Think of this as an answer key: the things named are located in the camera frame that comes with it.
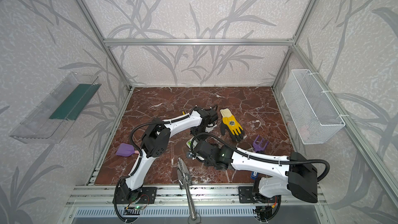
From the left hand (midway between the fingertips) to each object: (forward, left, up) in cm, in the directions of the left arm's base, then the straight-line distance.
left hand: (201, 135), depth 93 cm
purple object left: (-9, +44, -2) cm, 44 cm away
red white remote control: (-6, +4, 0) cm, 7 cm away
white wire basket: (-7, -47, +34) cm, 58 cm away
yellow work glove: (+7, -18, +1) cm, 19 cm away
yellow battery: (+17, +13, -2) cm, 22 cm away
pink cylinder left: (-11, +36, -1) cm, 37 cm away
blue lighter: (-23, -28, +2) cm, 36 cm away
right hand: (-9, -4, +9) cm, 13 cm away
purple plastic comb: (-7, -33, 0) cm, 34 cm away
